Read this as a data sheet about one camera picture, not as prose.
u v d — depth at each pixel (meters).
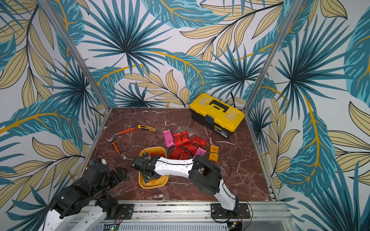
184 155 0.92
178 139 0.98
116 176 0.63
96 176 0.50
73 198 0.45
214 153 0.93
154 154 0.91
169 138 1.00
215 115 0.94
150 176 0.59
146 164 0.64
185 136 1.00
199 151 0.92
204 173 0.52
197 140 0.98
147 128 1.06
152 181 0.81
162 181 0.79
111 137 1.00
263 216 0.75
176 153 0.92
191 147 0.95
